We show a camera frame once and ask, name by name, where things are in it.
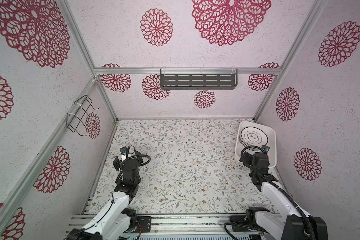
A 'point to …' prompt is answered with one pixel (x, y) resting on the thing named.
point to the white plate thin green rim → (253, 136)
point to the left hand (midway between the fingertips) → (127, 154)
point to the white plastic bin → (271, 142)
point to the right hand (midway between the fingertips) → (252, 154)
